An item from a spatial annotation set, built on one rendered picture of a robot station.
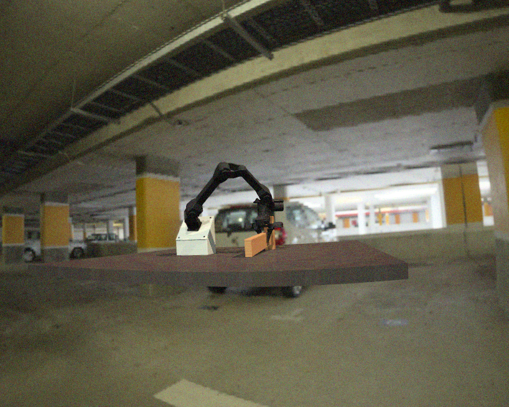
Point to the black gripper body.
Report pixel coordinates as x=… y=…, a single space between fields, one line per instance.
x=270 y=225

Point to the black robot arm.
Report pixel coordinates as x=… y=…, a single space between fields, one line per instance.
x=223 y=171

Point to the long wooden board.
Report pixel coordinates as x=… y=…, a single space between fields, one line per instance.
x=255 y=244

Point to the brown wooden post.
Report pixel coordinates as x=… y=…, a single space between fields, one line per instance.
x=272 y=246

